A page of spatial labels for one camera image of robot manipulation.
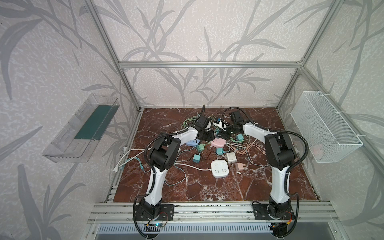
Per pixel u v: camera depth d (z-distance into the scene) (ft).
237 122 2.67
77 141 2.08
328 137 2.04
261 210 2.42
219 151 3.04
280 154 1.78
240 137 3.25
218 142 3.17
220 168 2.84
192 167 2.92
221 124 2.90
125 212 2.47
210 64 3.15
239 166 2.85
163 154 1.84
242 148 3.17
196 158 2.99
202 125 2.67
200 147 3.15
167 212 2.41
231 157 2.99
